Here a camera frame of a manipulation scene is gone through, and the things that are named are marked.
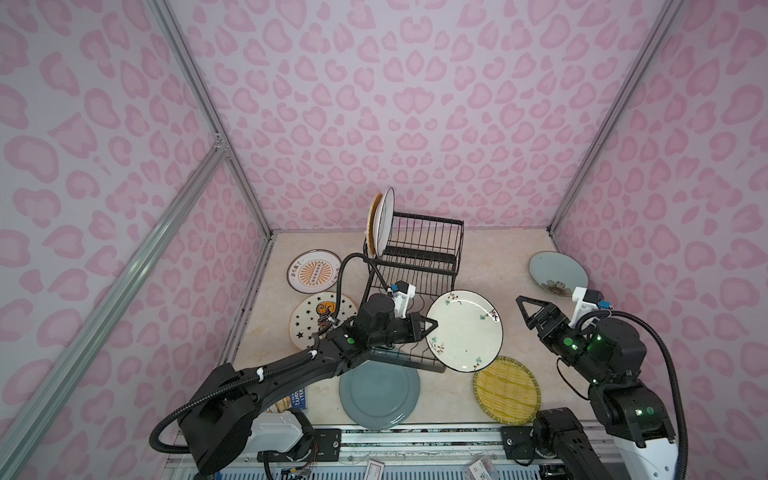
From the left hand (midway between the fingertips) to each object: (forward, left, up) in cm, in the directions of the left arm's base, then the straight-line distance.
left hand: (442, 322), depth 72 cm
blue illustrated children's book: (-12, +38, -18) cm, 44 cm away
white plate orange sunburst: (+32, +40, -20) cm, 55 cm away
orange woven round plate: (+23, +17, +11) cm, 30 cm away
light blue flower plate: (+30, -48, -23) cm, 61 cm away
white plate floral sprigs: (0, -7, -4) cm, 8 cm away
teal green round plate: (-10, +16, -22) cm, 29 cm away
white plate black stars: (+14, +40, -19) cm, 46 cm away
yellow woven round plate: (-11, -19, -20) cm, 29 cm away
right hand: (-1, -16, +9) cm, 19 cm away
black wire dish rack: (+36, 0, -17) cm, 39 cm away
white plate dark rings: (+33, +14, +3) cm, 36 cm away
